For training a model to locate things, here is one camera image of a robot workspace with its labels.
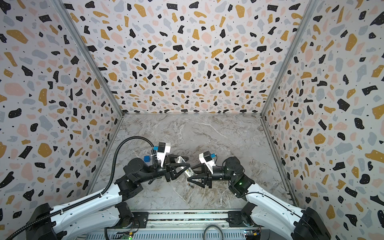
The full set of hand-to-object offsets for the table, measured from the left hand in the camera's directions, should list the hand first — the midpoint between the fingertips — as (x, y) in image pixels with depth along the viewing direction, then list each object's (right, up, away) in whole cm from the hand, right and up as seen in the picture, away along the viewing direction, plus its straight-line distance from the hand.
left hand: (187, 162), depth 59 cm
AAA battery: (0, -20, +27) cm, 33 cm away
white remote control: (-3, +1, +2) cm, 4 cm away
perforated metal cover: (+6, -38, +12) cm, 40 cm away
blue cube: (-30, -7, +38) cm, 49 cm away
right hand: (0, -6, +4) cm, 7 cm away
